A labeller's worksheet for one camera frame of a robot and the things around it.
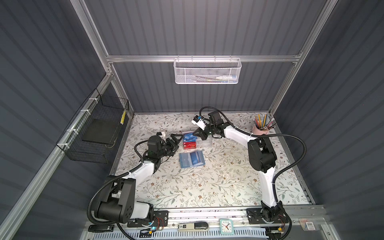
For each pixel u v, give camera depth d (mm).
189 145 991
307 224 703
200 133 847
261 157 568
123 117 828
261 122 1005
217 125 789
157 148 696
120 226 681
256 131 973
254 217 736
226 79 892
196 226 678
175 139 782
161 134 839
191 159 932
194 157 936
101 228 695
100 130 736
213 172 892
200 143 1018
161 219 723
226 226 694
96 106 788
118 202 425
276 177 588
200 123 860
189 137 962
